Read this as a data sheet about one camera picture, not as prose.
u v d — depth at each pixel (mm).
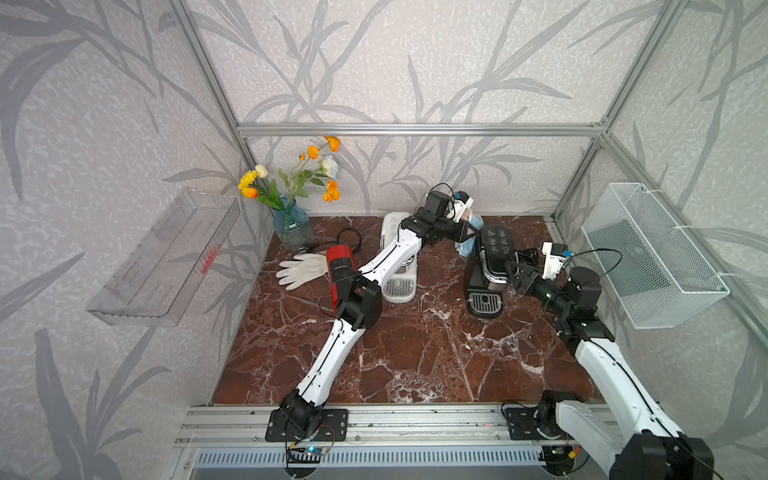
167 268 707
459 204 862
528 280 691
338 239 1085
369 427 752
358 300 631
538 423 725
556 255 681
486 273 770
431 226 783
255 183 927
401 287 966
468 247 894
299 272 1046
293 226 1023
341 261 829
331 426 724
